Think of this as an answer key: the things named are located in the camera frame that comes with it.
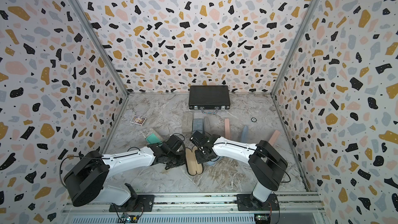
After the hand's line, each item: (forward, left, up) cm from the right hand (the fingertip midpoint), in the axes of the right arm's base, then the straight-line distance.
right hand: (200, 159), depth 85 cm
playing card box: (+26, +43, 0) cm, 50 cm away
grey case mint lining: (+23, +3, 0) cm, 23 cm away
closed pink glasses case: (+14, -43, +1) cm, 45 cm away
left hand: (-2, +6, 0) cm, 6 cm away
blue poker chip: (+30, -35, -4) cm, 46 cm away
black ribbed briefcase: (+46, -3, +1) cm, 46 cm away
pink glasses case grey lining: (+17, -15, +2) cm, 23 cm away
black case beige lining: (-3, +4, -3) cm, 6 cm away
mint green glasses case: (+12, +30, -1) cm, 33 cm away
